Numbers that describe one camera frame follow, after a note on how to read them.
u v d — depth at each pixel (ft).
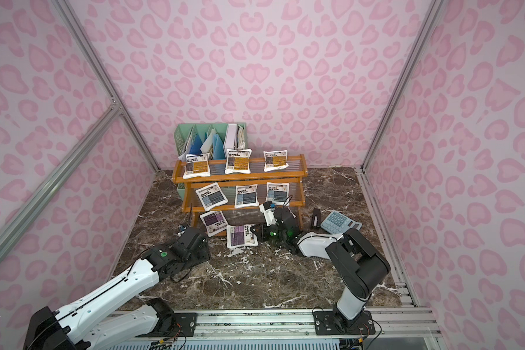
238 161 2.63
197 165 2.61
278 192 2.93
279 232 2.46
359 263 1.52
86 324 1.38
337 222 3.16
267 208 2.67
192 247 2.03
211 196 2.90
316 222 3.18
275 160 2.66
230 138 3.14
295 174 2.63
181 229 2.37
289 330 2.37
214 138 3.21
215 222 3.12
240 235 2.82
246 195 2.89
